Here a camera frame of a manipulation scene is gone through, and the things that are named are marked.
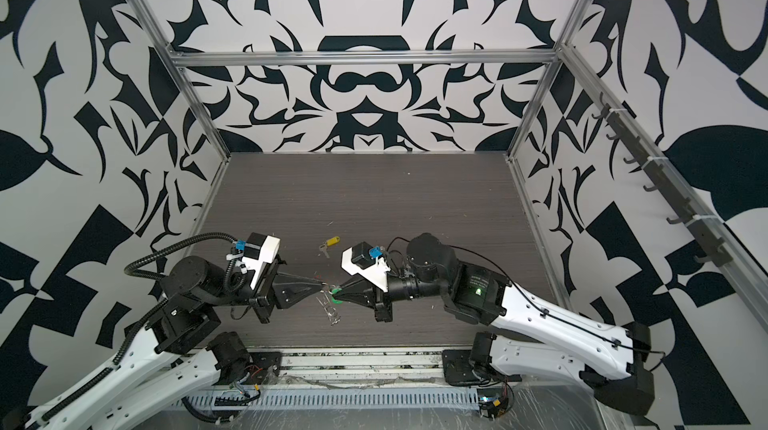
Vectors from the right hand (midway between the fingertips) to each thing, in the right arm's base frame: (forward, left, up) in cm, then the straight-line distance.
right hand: (338, 294), depth 53 cm
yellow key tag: (+28, +9, -32) cm, 44 cm away
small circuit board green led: (-14, -33, -34) cm, 49 cm away
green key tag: (0, +1, +1) cm, 1 cm away
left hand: (0, +2, +4) cm, 5 cm away
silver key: (+26, +12, -33) cm, 43 cm away
